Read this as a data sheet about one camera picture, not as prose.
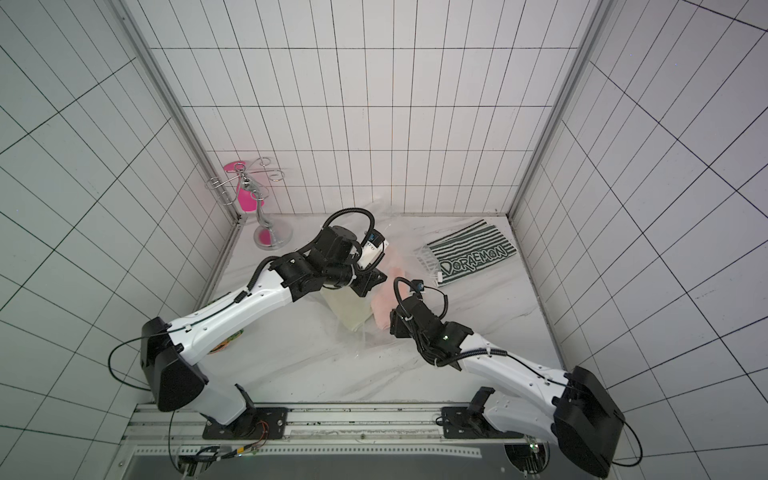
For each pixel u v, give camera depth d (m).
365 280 0.64
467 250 1.07
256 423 0.70
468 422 0.64
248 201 1.13
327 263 0.56
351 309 0.85
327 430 0.73
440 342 0.58
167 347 0.42
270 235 1.12
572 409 0.40
